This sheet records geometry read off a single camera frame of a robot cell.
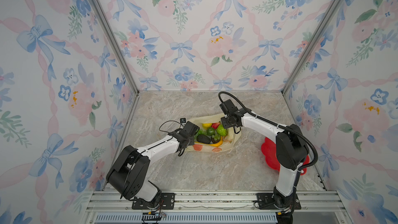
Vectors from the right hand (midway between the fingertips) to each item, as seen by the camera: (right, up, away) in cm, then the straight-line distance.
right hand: (229, 120), depth 95 cm
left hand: (-24, -9, -4) cm, 26 cm away
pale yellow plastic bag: (-1, -11, -7) cm, 13 cm away
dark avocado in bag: (-16, -10, -3) cm, 19 cm away
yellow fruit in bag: (-13, -3, +2) cm, 14 cm away
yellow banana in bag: (-7, -13, -5) cm, 16 cm away
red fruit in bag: (-8, -3, +3) cm, 9 cm away
